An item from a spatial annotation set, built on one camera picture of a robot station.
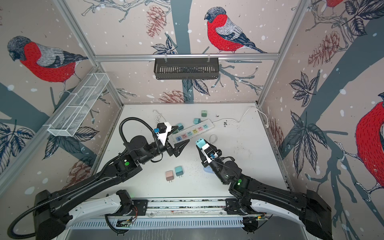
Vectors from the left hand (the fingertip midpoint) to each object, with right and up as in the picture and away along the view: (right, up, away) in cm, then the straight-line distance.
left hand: (182, 134), depth 62 cm
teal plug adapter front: (-4, -24, +22) cm, 33 cm away
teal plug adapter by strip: (+7, +4, +45) cm, 46 cm away
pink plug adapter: (-9, -27, +21) cm, 35 cm away
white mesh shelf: (-57, +8, +12) cm, 59 cm away
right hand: (+8, -6, +7) cm, 13 cm away
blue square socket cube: (+13, -23, +23) cm, 35 cm away
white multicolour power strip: (+4, -3, +39) cm, 39 cm away
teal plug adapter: (+8, -5, +5) cm, 11 cm away
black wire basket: (-1, +42, +44) cm, 61 cm away
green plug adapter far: (+12, +10, +52) cm, 54 cm away
